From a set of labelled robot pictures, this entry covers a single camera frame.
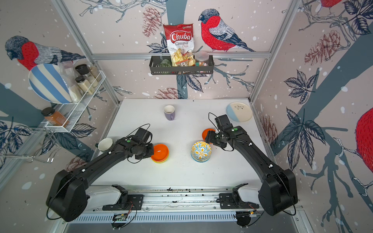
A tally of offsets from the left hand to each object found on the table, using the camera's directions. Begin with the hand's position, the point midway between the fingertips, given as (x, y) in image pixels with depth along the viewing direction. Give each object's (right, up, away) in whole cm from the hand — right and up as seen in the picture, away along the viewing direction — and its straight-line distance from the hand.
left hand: (155, 149), depth 84 cm
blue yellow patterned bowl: (+28, -1, +3) cm, 28 cm away
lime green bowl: (+3, -8, +1) cm, 8 cm away
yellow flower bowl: (+27, -5, -3) cm, 28 cm away
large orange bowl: (+3, -3, +1) cm, 4 cm away
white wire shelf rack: (-35, +23, -17) cm, 45 cm away
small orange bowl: (+31, +9, +12) cm, 34 cm away
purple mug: (+6, +23, +18) cm, 29 cm away
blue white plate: (+60, +23, +30) cm, 71 cm away
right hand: (+32, +7, -2) cm, 33 cm away
